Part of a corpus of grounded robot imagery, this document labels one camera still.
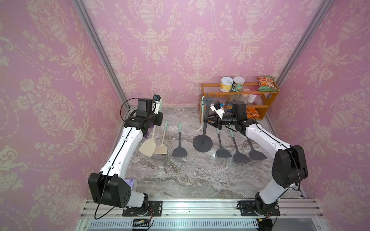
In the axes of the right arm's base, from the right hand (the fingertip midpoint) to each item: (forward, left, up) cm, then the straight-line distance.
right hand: (206, 118), depth 82 cm
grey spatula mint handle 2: (-10, -10, -23) cm, 27 cm away
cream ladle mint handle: (0, +2, +10) cm, 10 cm away
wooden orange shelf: (+24, -46, -11) cm, 54 cm away
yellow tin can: (+19, -14, +9) cm, 25 cm away
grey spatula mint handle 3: (-13, -20, -24) cm, 34 cm away
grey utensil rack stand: (-1, 0, -24) cm, 24 cm away
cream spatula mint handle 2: (-5, +28, -23) cm, 37 cm away
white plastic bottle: (+20, -28, -3) cm, 35 cm away
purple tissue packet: (-27, +43, -19) cm, 54 cm away
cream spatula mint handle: (0, +29, -24) cm, 38 cm away
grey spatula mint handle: (-7, +17, -24) cm, 30 cm away
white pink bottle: (+21, -34, -5) cm, 41 cm away
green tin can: (+19, -21, +9) cm, 30 cm away
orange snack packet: (+21, -40, -21) cm, 50 cm away
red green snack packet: (+20, -40, +7) cm, 45 cm away
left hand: (+3, +27, +3) cm, 27 cm away
